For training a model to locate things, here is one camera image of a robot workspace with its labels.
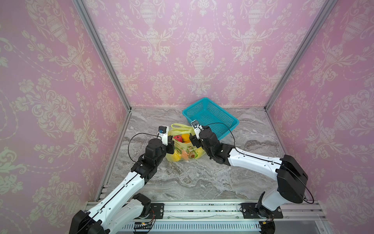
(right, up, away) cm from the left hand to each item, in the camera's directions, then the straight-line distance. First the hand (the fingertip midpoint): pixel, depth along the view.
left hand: (173, 136), depth 78 cm
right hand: (+13, +4, +4) cm, 14 cm away
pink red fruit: (+2, -3, +19) cm, 20 cm away
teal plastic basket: (+23, +15, +39) cm, 48 cm away
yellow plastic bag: (+5, -9, +7) cm, 13 cm away
